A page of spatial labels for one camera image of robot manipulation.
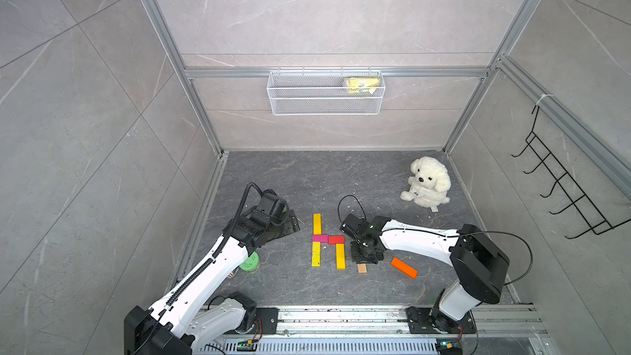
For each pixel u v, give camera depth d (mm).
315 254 858
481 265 441
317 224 930
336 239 904
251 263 807
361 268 834
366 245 619
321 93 1007
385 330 729
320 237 909
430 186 899
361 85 843
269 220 569
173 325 385
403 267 837
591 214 602
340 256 856
